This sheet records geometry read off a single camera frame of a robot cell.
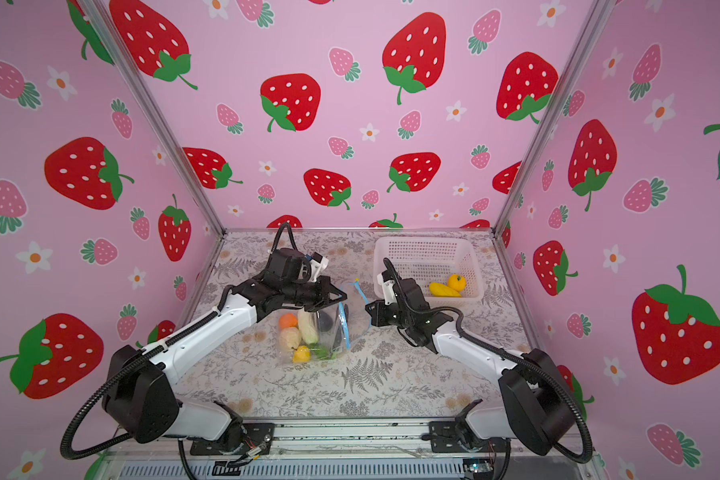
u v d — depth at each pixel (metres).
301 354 0.86
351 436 0.76
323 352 0.84
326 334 0.93
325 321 0.89
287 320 0.90
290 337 0.85
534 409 0.42
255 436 0.74
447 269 1.18
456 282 0.98
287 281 0.65
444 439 0.73
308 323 0.92
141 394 0.41
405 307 0.64
